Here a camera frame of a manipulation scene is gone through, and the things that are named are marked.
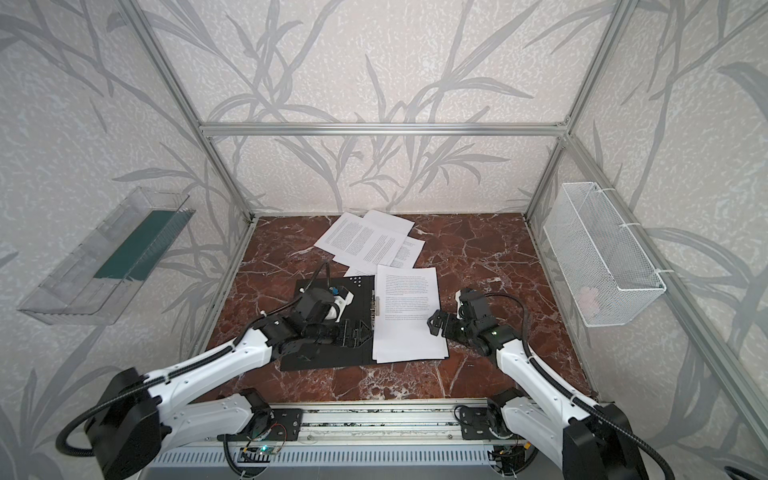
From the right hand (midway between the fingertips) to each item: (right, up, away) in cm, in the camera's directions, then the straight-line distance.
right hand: (440, 316), depth 85 cm
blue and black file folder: (-27, -5, -15) cm, 32 cm away
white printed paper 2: (-26, +21, +27) cm, 43 cm away
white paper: (-14, +29, +35) cm, 47 cm away
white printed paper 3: (-9, +16, +23) cm, 29 cm away
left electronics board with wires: (-42, -27, -14) cm, 52 cm away
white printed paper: (-9, +3, +11) cm, 15 cm away
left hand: (-21, -1, -6) cm, 22 cm away
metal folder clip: (-19, +2, +10) cm, 22 cm away
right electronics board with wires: (+16, -32, -12) cm, 38 cm away
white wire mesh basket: (+32, +15, -24) cm, 43 cm away
